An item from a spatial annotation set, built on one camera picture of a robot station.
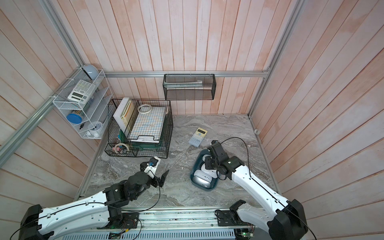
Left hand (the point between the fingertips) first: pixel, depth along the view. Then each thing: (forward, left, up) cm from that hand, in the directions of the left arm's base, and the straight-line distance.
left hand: (159, 167), depth 76 cm
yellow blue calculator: (+30, -22, -14) cm, 40 cm away
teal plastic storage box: (+8, -20, -13) cm, 25 cm away
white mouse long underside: (+2, -29, -11) cm, 31 cm away
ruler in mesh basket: (+44, -12, +20) cm, 50 cm away
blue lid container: (+20, +45, +16) cm, 51 cm away
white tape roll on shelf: (+25, +44, +2) cm, 50 cm away
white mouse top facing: (+15, -26, -14) cm, 33 cm away
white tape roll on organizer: (+40, +15, +5) cm, 43 cm away
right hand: (+6, -26, -3) cm, 27 cm away
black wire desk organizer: (+30, +37, -11) cm, 48 cm away
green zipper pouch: (+16, +13, -5) cm, 21 cm away
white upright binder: (+28, +23, +11) cm, 38 cm away
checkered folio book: (+25, +9, +5) cm, 27 cm away
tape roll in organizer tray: (+20, +30, -8) cm, 37 cm away
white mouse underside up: (-2, -23, -11) cm, 25 cm away
